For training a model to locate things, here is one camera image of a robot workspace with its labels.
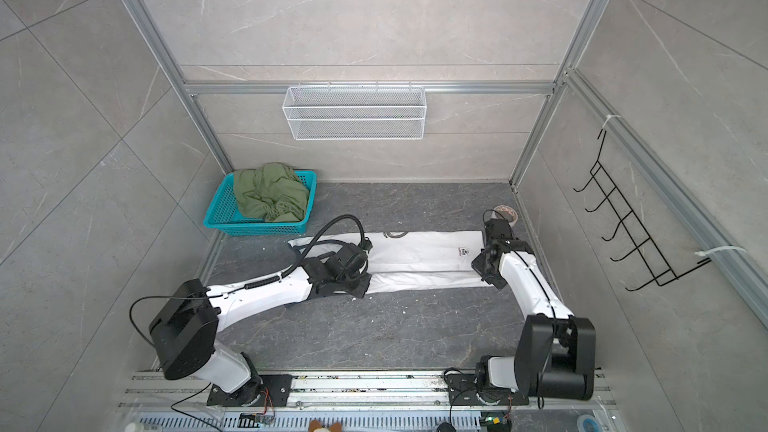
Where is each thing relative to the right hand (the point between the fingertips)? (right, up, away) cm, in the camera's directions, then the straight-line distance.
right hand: (484, 268), depth 88 cm
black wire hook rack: (+27, +15, -20) cm, 37 cm away
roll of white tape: (+12, +18, +23) cm, 32 cm away
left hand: (-35, -2, -2) cm, 35 cm away
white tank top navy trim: (-20, 0, +10) cm, 22 cm away
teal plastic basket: (-87, +15, +17) cm, 90 cm away
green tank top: (-74, +24, +23) cm, 81 cm away
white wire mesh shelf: (-40, +51, +13) cm, 66 cm away
